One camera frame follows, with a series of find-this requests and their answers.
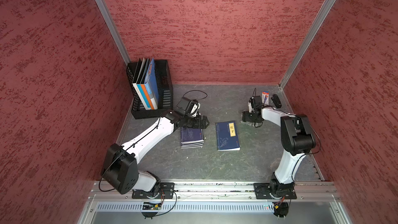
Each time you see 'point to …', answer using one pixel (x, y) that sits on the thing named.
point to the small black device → (276, 101)
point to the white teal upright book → (142, 91)
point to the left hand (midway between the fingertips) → (201, 126)
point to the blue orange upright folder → (151, 87)
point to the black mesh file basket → (165, 84)
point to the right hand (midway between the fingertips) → (248, 120)
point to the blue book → (227, 136)
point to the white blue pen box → (265, 97)
